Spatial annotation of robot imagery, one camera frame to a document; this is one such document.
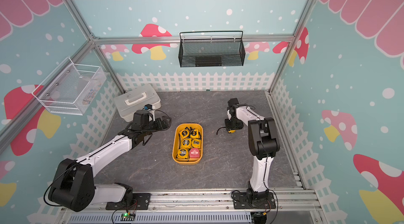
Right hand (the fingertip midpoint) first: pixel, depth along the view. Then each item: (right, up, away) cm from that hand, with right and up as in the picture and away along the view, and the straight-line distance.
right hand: (232, 127), depth 99 cm
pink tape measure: (-23, -13, -12) cm, 29 cm away
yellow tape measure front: (-29, -13, -13) cm, 34 cm away
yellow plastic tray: (-34, -9, -11) cm, 36 cm away
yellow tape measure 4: (-30, -3, -5) cm, 30 cm away
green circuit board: (-53, -38, -26) cm, 71 cm away
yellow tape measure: (-1, -2, -3) cm, 4 cm away
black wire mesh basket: (-19, +50, 0) cm, 53 cm away
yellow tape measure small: (-22, -8, -7) cm, 25 cm away
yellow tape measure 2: (-23, -3, -5) cm, 24 cm away
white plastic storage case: (-61, +18, +1) cm, 64 cm away
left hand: (-39, +4, -11) cm, 41 cm away
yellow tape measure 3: (-28, -8, -9) cm, 30 cm away
